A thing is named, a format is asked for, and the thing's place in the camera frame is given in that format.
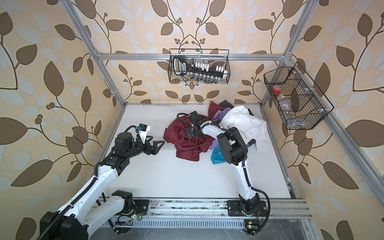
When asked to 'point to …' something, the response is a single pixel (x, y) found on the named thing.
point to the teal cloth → (217, 156)
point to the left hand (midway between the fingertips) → (158, 138)
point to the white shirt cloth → (251, 127)
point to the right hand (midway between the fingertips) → (196, 131)
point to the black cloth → (226, 104)
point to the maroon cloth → (187, 148)
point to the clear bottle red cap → (276, 90)
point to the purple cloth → (216, 118)
